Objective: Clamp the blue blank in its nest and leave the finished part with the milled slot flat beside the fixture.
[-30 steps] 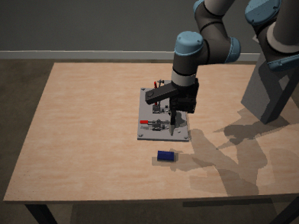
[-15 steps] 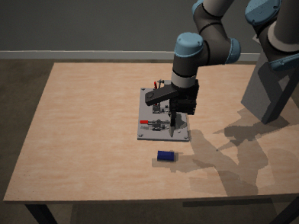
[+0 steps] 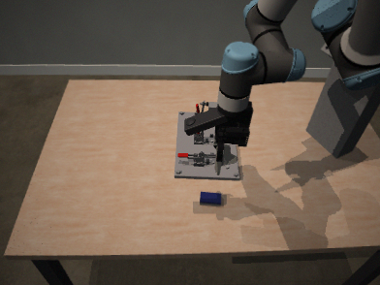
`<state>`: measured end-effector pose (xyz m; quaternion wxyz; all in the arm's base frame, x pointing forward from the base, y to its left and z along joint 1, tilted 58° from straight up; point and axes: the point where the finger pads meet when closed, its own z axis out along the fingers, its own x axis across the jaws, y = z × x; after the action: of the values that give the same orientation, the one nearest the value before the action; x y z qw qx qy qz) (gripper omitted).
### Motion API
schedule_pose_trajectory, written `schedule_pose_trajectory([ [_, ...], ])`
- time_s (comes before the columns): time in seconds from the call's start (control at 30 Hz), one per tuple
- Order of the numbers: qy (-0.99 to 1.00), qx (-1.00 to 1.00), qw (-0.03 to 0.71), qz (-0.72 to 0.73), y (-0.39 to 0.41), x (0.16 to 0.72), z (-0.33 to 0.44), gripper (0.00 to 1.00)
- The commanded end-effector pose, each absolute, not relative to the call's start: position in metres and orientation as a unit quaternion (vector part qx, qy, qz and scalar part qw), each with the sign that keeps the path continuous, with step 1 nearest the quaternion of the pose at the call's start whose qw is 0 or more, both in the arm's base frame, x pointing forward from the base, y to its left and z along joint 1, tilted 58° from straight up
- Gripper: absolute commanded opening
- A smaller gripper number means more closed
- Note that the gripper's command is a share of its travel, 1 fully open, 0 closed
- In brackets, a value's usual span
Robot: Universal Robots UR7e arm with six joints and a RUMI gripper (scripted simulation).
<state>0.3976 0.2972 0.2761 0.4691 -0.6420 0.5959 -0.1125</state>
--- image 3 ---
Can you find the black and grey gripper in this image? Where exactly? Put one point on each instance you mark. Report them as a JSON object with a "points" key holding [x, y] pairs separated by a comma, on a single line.
{"points": [[236, 131]]}

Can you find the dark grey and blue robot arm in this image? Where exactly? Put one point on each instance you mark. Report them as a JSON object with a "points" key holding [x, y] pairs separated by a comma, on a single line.
{"points": [[269, 59]]}

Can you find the toggle clamp with red handle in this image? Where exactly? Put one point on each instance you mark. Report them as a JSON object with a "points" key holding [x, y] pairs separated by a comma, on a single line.
{"points": [[197, 139], [198, 161]]}

